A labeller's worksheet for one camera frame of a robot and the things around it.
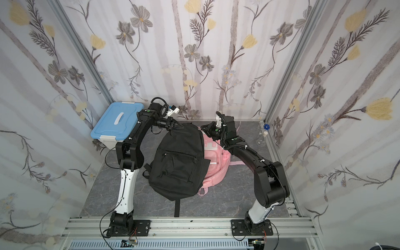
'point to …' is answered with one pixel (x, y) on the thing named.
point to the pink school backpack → (220, 162)
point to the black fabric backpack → (178, 164)
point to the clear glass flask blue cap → (261, 140)
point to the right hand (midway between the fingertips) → (203, 123)
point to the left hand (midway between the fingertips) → (183, 125)
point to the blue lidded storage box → (117, 123)
